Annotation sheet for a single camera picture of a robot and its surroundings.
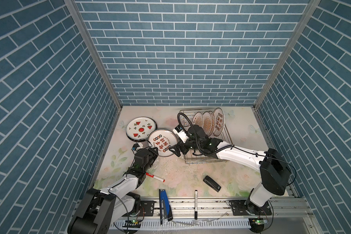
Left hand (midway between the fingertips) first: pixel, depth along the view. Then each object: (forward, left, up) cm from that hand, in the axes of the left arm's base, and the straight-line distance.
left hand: (159, 147), depth 87 cm
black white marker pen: (-30, -21, -9) cm, 37 cm away
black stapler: (-20, -30, -4) cm, 36 cm away
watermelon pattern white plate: (+18, +16, -5) cm, 25 cm away
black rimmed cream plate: (+18, +16, -5) cm, 25 cm away
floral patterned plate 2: (+18, -40, +3) cm, 44 cm away
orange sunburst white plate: (+20, -25, +2) cm, 33 cm away
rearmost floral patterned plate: (+7, -1, -2) cm, 7 cm away
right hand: (-2, -8, +9) cm, 12 cm away
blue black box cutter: (-32, -5, -9) cm, 33 cm away
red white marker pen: (-15, +2, -9) cm, 17 cm away
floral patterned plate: (+16, -31, +4) cm, 35 cm away
